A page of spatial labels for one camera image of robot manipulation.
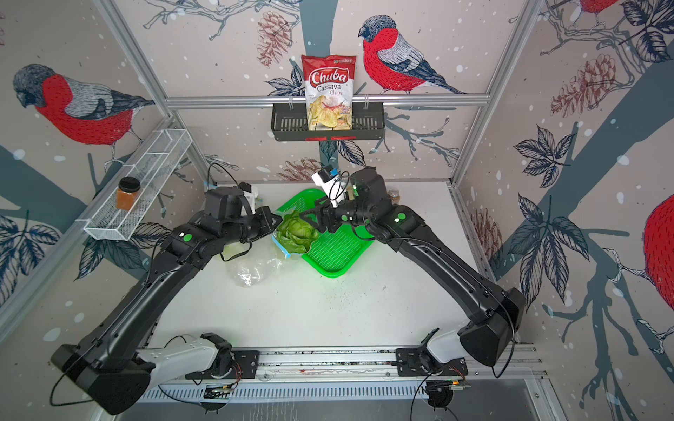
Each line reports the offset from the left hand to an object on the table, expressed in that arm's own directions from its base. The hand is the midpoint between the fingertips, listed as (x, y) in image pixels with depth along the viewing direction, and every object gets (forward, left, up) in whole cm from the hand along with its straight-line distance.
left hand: (287, 213), depth 70 cm
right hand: (-1, -6, +4) cm, 8 cm away
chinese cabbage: (-2, -1, -7) cm, 8 cm away
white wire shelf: (+22, +48, -2) cm, 53 cm away
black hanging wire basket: (+41, +5, +1) cm, 41 cm away
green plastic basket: (-1, -12, -22) cm, 25 cm away
